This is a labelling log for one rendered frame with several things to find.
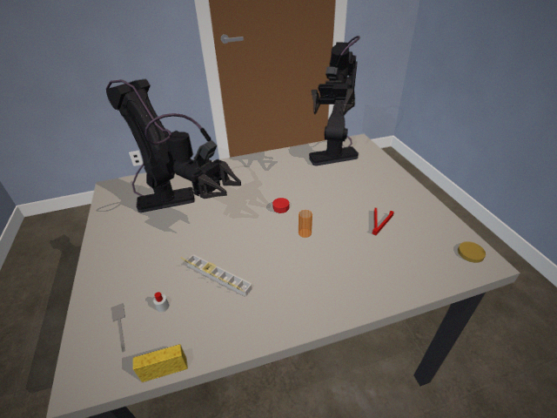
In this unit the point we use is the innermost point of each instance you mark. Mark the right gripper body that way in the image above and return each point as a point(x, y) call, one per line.
point(204, 166)

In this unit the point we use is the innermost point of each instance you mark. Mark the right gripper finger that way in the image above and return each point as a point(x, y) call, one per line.
point(224, 169)
point(204, 184)

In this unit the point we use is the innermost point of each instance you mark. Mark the orange translucent pill bottle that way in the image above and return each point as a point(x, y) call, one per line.
point(305, 223)

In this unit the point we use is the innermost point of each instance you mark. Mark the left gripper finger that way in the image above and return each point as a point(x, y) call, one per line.
point(314, 96)
point(350, 101)

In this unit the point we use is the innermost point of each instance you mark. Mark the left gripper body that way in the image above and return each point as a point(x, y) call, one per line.
point(333, 90)

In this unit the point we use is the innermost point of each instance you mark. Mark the yellow round disc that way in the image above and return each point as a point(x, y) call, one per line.
point(471, 252)

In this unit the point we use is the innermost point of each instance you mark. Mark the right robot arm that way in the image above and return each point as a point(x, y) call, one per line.
point(159, 173)

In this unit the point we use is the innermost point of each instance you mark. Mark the grey cylinder with red top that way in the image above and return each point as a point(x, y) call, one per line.
point(160, 301)

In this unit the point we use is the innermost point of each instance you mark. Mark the red short cylinder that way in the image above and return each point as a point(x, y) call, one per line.
point(280, 205)

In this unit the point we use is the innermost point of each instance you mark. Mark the white weekly pill organiser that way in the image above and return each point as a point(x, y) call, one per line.
point(214, 270)

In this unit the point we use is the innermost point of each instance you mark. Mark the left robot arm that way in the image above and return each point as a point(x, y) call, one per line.
point(336, 122)

